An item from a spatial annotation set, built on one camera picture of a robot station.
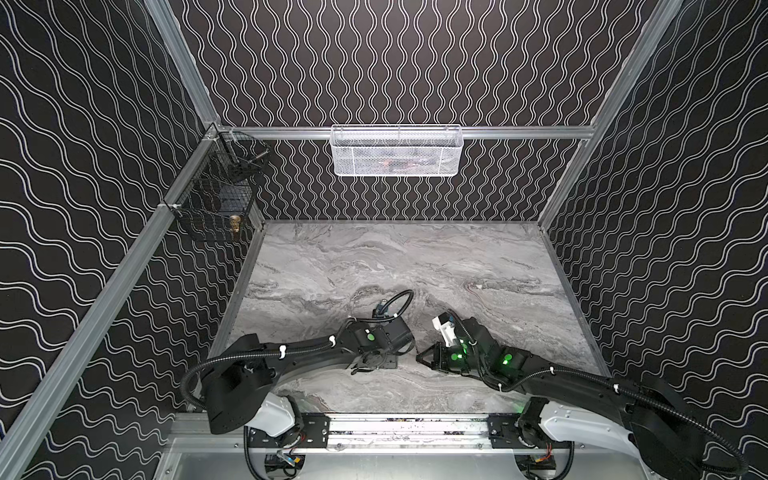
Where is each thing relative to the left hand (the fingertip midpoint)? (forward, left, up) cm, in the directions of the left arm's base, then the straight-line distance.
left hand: (395, 362), depth 80 cm
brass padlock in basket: (+28, +44, +25) cm, 58 cm away
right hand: (0, -6, +2) cm, 6 cm away
